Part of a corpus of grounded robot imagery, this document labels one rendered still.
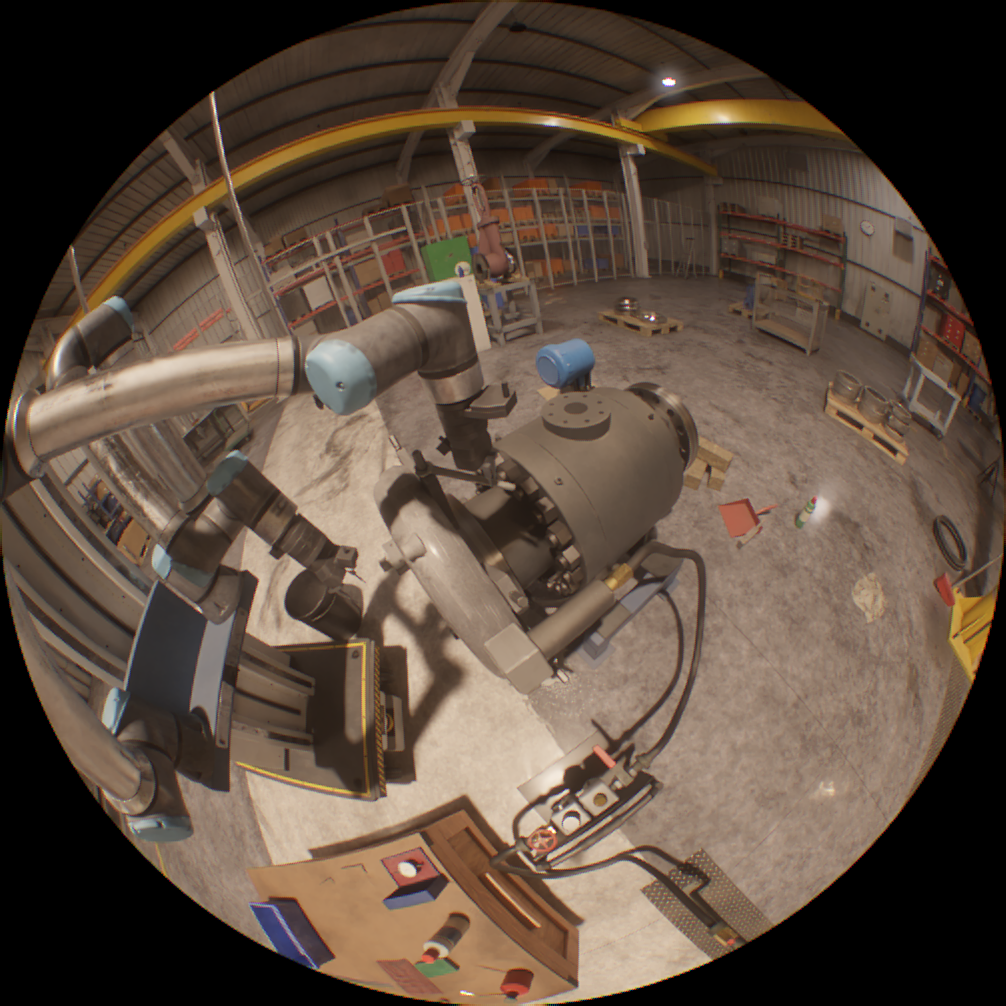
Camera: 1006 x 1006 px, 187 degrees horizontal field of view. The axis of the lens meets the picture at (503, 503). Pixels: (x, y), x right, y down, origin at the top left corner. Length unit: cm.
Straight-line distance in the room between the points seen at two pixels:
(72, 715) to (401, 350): 68
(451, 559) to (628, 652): 104
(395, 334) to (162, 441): 68
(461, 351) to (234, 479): 40
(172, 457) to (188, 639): 51
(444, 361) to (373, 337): 11
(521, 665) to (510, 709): 84
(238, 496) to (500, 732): 126
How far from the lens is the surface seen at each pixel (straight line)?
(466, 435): 48
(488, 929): 118
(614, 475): 87
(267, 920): 171
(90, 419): 49
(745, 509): 213
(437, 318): 39
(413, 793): 159
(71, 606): 106
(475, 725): 146
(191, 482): 92
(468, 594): 61
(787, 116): 1167
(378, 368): 34
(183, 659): 107
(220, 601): 99
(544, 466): 80
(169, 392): 45
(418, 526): 64
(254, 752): 147
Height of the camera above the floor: 140
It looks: 46 degrees down
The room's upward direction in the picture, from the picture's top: 16 degrees counter-clockwise
